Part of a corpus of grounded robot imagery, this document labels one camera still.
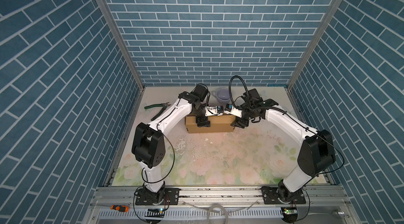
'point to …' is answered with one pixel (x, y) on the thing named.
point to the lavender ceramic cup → (222, 94)
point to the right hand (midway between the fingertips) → (235, 117)
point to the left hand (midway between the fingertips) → (210, 117)
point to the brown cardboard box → (218, 123)
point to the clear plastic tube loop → (216, 205)
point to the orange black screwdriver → (120, 207)
